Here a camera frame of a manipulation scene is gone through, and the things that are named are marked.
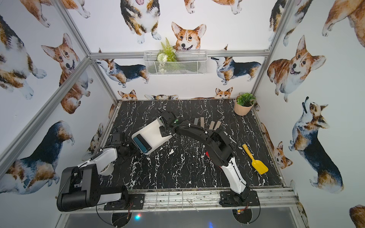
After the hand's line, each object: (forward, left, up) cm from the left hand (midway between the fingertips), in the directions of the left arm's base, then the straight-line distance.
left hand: (140, 146), depth 92 cm
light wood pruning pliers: (+14, -52, +1) cm, 54 cm away
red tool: (-6, -43, -1) cm, 43 cm away
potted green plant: (+27, -72, +10) cm, 78 cm away
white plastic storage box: (+12, -5, -5) cm, 14 cm away
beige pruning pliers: (+16, -48, 0) cm, 51 cm away
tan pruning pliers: (+21, -42, -1) cm, 47 cm away
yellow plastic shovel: (-13, -73, -1) cm, 74 cm away
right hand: (+6, -14, +8) cm, 17 cm away
